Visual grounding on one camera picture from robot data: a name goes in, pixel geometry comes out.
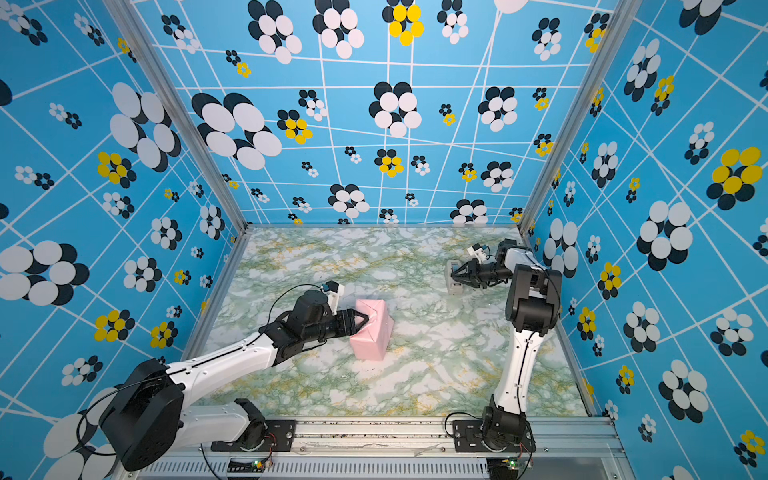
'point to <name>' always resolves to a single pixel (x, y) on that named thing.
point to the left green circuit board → (245, 465)
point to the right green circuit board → (503, 466)
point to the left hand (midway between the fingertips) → (365, 319)
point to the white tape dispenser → (454, 287)
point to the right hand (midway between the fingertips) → (458, 279)
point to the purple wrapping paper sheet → (372, 340)
